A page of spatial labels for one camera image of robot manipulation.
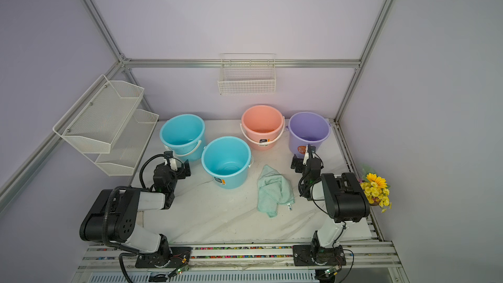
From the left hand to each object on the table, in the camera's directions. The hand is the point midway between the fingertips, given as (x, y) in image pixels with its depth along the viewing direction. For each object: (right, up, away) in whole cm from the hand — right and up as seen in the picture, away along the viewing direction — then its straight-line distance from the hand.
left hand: (177, 163), depth 94 cm
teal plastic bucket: (+24, +2, +3) cm, 24 cm away
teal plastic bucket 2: (0, +14, +9) cm, 17 cm away
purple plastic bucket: (+63, +17, -1) cm, 66 cm away
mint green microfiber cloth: (+46, -11, -6) cm, 48 cm away
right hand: (+63, +2, +4) cm, 64 cm away
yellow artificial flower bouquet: (+79, -5, -29) cm, 85 cm away
